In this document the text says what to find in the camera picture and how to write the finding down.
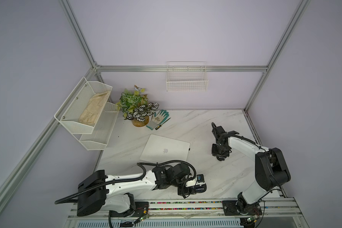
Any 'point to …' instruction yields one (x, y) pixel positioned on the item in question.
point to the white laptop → (160, 149)
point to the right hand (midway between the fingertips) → (217, 156)
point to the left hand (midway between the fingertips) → (192, 186)
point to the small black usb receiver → (189, 149)
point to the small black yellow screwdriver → (159, 126)
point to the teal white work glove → (158, 119)
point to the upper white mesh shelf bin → (76, 105)
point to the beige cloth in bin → (89, 114)
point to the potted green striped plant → (136, 107)
